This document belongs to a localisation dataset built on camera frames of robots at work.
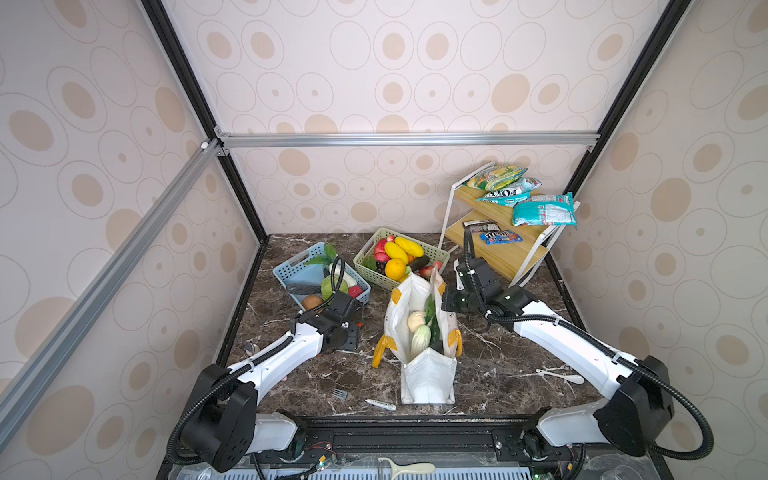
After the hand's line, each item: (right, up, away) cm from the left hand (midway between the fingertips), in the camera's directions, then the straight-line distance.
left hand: (355, 334), depth 86 cm
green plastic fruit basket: (+5, +16, +15) cm, 22 cm away
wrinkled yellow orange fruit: (+12, +18, +11) cm, 24 cm away
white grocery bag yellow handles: (+21, -10, -9) cm, 25 cm away
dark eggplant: (+20, +20, +20) cm, 35 cm away
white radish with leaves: (+19, 0, -1) cm, 19 cm away
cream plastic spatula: (+16, -28, -15) cm, 36 cm away
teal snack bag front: (+53, +34, -10) cm, 64 cm away
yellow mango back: (+18, +26, +20) cm, 37 cm away
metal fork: (-4, -15, -5) cm, 17 cm away
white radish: (-12, +23, +20) cm, 33 cm away
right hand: (+25, +11, -4) cm, 27 cm away
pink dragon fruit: (+6, +24, +21) cm, 32 cm away
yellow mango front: (+12, +24, +19) cm, 33 cm away
